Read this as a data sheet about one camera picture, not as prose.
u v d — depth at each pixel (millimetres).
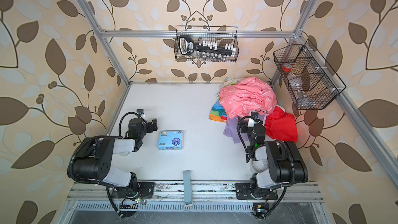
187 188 738
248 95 935
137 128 738
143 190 737
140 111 830
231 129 937
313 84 731
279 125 938
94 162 444
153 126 882
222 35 911
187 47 862
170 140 865
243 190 737
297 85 737
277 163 449
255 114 771
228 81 1185
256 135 692
